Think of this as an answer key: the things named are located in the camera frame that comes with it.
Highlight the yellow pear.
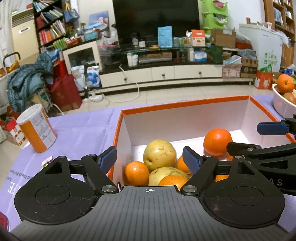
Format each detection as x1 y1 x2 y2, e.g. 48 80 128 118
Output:
149 167 190 186
143 140 177 172

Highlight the small orange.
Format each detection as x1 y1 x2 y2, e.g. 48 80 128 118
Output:
215 174 229 182

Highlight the white fruit bowl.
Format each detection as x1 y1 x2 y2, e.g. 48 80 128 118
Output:
272 83 296 118

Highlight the brown fruit in bowl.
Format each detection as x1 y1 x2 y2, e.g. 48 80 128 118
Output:
283 92 296 105

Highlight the purple tablecloth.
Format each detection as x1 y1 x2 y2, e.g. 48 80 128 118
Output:
0 94 296 233

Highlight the orange in box front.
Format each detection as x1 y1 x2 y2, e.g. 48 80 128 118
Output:
159 175 188 190

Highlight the orange white canister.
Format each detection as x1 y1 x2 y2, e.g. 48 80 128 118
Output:
16 103 57 153

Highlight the orange gift box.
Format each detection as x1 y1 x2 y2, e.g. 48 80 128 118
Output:
108 95 295 185

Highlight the white chest freezer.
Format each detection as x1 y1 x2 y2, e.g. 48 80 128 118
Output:
239 24 282 72

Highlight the white TV cabinet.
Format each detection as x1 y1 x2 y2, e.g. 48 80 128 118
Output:
99 61 254 90

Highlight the red gift bag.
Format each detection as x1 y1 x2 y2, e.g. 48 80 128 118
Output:
47 74 82 111

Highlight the brown wooden shelf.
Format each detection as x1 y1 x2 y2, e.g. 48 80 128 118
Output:
263 0 295 70

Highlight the brown cardboard box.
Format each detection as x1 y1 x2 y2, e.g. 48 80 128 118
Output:
210 29 236 48

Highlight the teal puffer jacket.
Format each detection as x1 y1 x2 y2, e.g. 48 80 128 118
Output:
6 52 54 113

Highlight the orange white carton box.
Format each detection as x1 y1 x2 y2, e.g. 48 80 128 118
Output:
190 30 206 47

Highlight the green plastic shelf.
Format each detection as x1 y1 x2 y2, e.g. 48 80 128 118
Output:
201 0 229 35

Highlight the white small glass cabinet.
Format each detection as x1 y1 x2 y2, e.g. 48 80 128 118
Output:
62 40 104 74

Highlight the beige standing air conditioner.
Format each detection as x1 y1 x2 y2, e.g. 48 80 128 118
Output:
11 8 39 65

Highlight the blue paper bag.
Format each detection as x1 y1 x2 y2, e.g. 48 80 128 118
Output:
158 26 173 48

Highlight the black bookshelf with books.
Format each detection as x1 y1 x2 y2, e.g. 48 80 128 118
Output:
32 0 74 53

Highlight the black flat television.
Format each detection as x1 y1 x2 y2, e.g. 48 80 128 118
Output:
112 0 200 44

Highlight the white power cable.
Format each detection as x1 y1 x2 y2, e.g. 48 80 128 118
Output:
84 64 141 110

